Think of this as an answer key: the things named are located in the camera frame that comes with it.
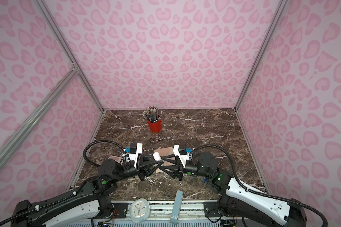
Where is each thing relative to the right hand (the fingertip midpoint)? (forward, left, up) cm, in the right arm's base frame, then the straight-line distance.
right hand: (162, 164), depth 59 cm
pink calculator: (+14, +32, -28) cm, 45 cm away
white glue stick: (+1, +2, +5) cm, 5 cm away
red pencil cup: (+39, +11, -26) cm, 48 cm away
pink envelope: (+22, +3, -30) cm, 37 cm away
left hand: (0, 0, +3) cm, 3 cm away
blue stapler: (+3, -22, -30) cm, 37 cm away
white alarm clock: (-13, +13, -26) cm, 32 cm away
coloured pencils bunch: (+42, +13, -15) cm, 46 cm away
